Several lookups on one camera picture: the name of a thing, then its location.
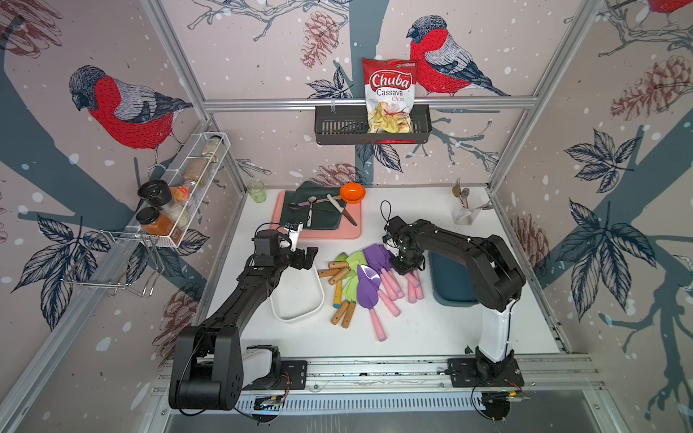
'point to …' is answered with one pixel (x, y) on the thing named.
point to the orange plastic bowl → (353, 193)
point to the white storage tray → (298, 293)
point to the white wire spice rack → (189, 187)
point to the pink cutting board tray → (345, 229)
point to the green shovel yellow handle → (337, 295)
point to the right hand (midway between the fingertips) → (401, 267)
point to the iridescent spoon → (292, 206)
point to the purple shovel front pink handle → (368, 283)
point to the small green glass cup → (257, 190)
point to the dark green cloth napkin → (318, 206)
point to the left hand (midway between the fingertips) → (308, 239)
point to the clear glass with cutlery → (464, 216)
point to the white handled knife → (340, 207)
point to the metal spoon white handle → (309, 216)
